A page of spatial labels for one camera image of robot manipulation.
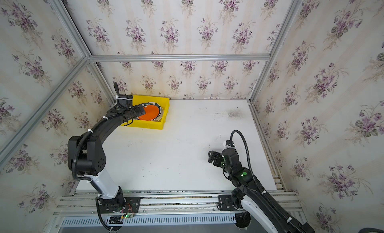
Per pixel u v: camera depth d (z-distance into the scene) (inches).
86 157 18.8
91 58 36.5
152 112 41.0
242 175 22.6
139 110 33.9
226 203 28.7
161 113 42.1
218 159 28.4
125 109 27.2
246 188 21.5
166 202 29.5
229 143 28.3
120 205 26.0
